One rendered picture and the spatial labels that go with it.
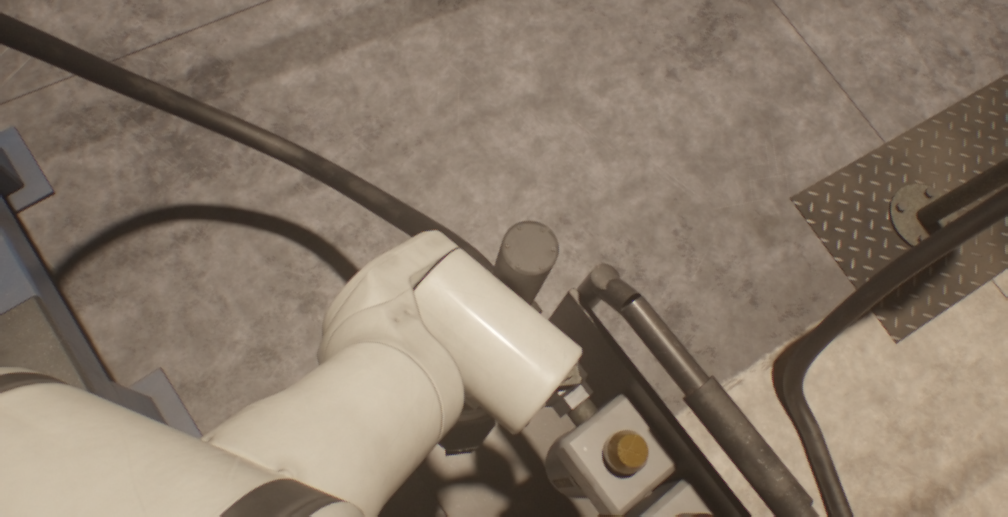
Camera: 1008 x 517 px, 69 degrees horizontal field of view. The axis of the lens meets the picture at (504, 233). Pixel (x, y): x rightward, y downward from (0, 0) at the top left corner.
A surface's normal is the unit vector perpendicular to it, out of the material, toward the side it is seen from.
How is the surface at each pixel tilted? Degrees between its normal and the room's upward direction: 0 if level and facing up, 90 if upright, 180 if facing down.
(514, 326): 17
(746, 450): 26
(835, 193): 0
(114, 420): 65
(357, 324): 43
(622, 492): 0
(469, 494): 0
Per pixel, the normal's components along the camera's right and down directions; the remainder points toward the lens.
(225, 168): 0.11, -0.34
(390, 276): 0.52, -0.73
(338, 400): 0.39, -0.89
